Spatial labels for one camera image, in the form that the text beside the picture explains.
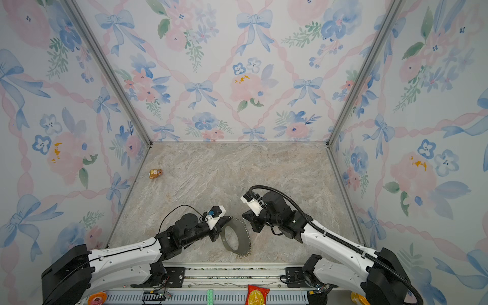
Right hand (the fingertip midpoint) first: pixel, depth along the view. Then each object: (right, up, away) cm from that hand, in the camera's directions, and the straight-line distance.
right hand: (245, 214), depth 77 cm
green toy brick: (-13, -28, -8) cm, 32 cm away
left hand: (-6, -1, 0) cm, 6 cm away
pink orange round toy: (-52, -27, -10) cm, 59 cm away
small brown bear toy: (-49, +15, +25) cm, 57 cm away
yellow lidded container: (+37, -24, -15) cm, 46 cm away
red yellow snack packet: (+4, -27, -8) cm, 29 cm away
